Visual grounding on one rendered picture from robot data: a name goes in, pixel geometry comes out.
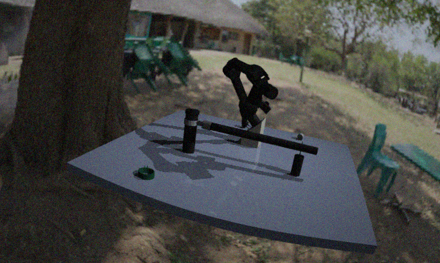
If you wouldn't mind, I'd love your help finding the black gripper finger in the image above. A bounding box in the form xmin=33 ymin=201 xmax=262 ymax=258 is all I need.
xmin=242 ymin=108 xmax=255 ymax=125

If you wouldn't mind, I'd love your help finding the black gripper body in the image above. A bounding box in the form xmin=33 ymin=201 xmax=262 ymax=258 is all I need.
xmin=242 ymin=89 xmax=262 ymax=113

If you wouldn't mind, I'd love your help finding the dark green ring band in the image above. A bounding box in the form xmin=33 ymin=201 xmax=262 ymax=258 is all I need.
xmin=138 ymin=166 xmax=155 ymax=180

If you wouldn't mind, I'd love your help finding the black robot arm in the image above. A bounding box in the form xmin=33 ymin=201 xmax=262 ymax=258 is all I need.
xmin=223 ymin=57 xmax=279 ymax=128

